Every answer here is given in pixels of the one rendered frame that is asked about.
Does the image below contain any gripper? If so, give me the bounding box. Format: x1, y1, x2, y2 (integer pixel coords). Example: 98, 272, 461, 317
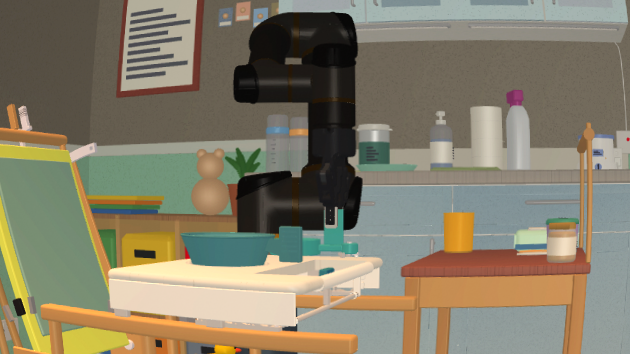
315, 158, 356, 231

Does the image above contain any teal bowl with tab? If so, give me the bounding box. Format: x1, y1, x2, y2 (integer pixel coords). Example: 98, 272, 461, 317
180, 225, 304, 268

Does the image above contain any orange beaker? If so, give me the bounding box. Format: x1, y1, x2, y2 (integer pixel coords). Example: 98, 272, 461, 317
442, 211, 476, 255

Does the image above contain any cream high chair tray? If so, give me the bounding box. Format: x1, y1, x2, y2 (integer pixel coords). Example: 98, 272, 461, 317
108, 254, 384, 329

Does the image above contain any wooden chair back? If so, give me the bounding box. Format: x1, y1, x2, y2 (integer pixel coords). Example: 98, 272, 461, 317
576, 122, 596, 264

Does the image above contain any white recline lever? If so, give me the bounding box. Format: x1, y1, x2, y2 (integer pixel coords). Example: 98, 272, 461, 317
68, 142, 99, 163

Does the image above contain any green yellow high chair back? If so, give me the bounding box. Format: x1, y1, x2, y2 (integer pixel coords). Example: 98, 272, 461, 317
0, 142, 130, 354

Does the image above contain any green canister white lid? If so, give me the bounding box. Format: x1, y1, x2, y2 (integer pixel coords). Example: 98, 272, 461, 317
354, 122, 394, 167

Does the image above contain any green potted plant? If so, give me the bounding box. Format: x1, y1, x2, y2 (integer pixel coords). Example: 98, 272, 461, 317
224, 146, 263, 218

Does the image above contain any tan teddy bear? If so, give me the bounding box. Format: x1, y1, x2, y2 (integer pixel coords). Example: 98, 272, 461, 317
190, 147, 232, 217

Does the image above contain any grey pump soap bottle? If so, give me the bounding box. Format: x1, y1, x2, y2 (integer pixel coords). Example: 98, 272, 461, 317
428, 110, 455, 171

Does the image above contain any green counter mat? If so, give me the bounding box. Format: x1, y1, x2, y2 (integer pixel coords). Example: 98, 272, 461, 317
429, 166, 503, 173

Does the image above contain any pale blue counter cabinet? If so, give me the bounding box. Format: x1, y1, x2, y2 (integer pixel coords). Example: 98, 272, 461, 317
295, 169, 630, 354

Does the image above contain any low wooden shelf unit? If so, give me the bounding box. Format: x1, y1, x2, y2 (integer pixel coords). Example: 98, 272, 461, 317
88, 211, 239, 270

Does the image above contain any white paper towel roll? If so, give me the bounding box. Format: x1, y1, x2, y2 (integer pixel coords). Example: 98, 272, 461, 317
469, 105, 505, 171

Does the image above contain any wooden table red top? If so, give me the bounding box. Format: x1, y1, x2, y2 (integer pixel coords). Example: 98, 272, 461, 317
400, 247, 592, 354

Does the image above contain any yellow storage bin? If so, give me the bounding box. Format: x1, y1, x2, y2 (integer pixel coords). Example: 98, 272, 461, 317
120, 231, 177, 268

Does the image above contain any white bottle magenta cap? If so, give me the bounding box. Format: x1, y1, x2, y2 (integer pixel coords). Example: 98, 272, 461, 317
505, 88, 532, 171

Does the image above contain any blue book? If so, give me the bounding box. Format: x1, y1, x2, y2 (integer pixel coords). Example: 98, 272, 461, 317
90, 207, 161, 216

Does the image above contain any green book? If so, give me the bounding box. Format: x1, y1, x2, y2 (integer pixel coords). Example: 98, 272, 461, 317
89, 203, 163, 211

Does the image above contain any orange book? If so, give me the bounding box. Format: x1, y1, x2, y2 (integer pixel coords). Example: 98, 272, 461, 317
88, 199, 164, 206

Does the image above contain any yellow book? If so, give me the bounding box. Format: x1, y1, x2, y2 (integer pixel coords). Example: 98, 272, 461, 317
86, 194, 166, 202

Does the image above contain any green storage bin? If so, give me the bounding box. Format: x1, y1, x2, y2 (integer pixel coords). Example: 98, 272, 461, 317
97, 228, 119, 270

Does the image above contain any food jar green lid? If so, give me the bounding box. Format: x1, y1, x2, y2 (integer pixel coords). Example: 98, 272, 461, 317
545, 217, 581, 265

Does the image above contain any white counter appliance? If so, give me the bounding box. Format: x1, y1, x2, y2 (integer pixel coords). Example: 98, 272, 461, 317
587, 133, 623, 171

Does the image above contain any white clip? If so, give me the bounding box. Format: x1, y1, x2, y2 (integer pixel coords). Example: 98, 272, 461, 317
17, 105, 34, 134

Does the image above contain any baby bottle orange ring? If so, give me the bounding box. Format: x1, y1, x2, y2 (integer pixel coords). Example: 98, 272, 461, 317
288, 115, 310, 174

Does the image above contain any white tray rail rod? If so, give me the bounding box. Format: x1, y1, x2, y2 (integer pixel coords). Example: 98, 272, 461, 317
295, 289, 361, 323

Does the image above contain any baby bottle blue ring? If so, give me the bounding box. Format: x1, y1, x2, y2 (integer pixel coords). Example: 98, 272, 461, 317
265, 113, 291, 174

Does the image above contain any wooden high chair frame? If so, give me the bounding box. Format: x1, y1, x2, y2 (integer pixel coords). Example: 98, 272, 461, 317
0, 103, 418, 354

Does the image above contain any red framed wall poster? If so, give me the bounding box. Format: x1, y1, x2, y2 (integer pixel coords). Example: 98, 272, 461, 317
115, 0, 206, 99

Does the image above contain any pale blue wall cupboard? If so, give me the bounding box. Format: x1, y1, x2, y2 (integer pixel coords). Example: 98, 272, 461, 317
277, 0, 630, 44

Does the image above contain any white cable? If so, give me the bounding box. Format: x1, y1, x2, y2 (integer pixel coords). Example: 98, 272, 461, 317
611, 41, 630, 132

